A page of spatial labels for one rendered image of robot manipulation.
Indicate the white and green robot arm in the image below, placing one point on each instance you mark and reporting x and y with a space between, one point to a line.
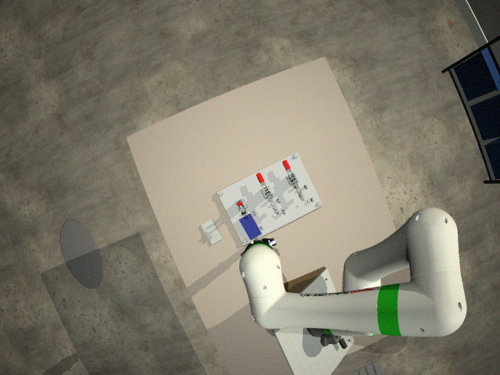
432 304

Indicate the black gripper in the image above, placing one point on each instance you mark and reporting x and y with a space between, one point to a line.
271 242

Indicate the blue rectangular block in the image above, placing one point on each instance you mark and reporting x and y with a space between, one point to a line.
250 226

